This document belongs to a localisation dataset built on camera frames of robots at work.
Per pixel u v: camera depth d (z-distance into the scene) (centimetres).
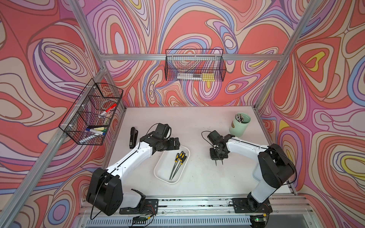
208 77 91
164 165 88
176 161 89
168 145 74
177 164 88
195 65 96
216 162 89
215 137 75
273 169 46
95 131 70
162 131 64
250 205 65
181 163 88
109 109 77
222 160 90
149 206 73
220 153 77
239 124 91
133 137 98
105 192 41
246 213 74
